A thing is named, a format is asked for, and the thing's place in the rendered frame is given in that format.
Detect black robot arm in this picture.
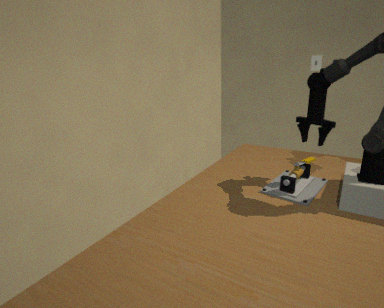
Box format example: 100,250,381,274
307,32,384,185

